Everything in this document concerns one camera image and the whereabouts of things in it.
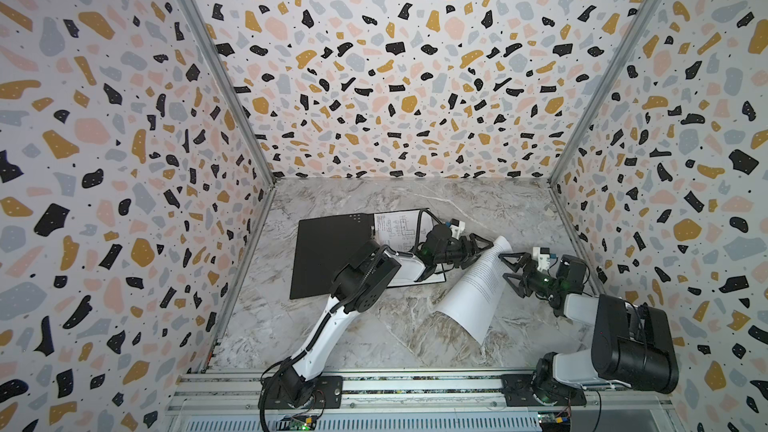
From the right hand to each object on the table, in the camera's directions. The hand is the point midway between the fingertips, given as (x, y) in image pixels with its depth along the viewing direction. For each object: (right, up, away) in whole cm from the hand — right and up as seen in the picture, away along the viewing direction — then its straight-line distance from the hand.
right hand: (500, 261), depth 88 cm
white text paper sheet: (-7, -9, -2) cm, 12 cm away
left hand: (-2, +4, 0) cm, 4 cm away
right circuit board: (+7, -35, -17) cm, 40 cm away
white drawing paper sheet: (-28, +7, +18) cm, 35 cm away
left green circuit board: (-53, -35, -18) cm, 66 cm away
